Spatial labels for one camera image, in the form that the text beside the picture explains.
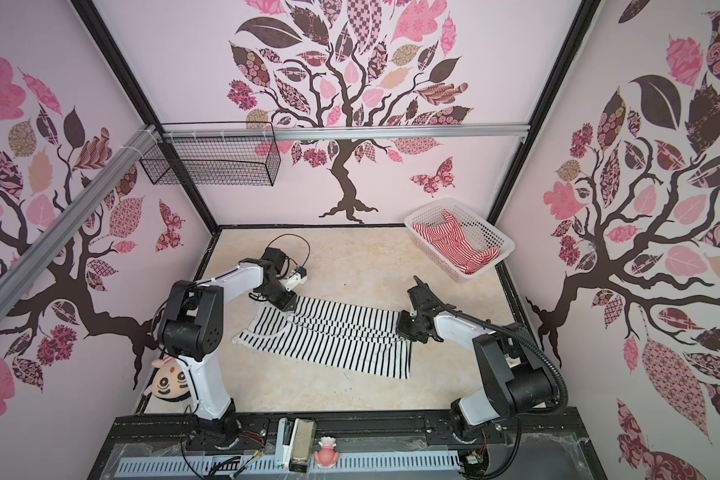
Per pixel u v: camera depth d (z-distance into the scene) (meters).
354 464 0.70
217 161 1.22
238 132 0.90
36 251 0.57
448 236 1.17
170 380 0.74
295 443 0.70
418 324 0.67
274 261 0.83
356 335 0.90
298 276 0.92
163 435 0.74
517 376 0.44
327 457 0.68
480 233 1.11
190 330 0.52
